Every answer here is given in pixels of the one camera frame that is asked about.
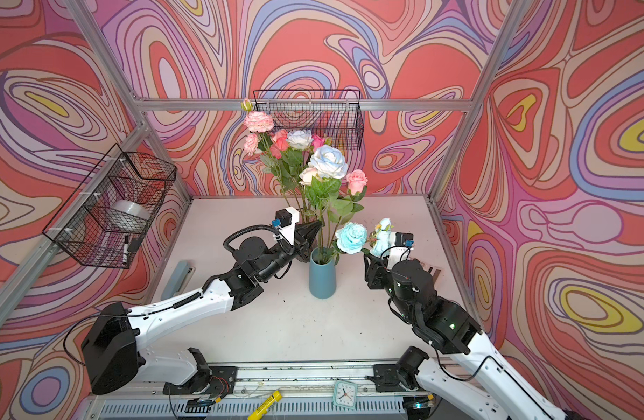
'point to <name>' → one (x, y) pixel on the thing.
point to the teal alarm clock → (345, 395)
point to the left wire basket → (100, 222)
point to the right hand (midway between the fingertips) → (373, 262)
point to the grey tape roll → (129, 211)
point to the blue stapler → (178, 280)
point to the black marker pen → (125, 250)
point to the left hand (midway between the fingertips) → (322, 224)
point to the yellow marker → (273, 398)
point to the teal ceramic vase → (322, 272)
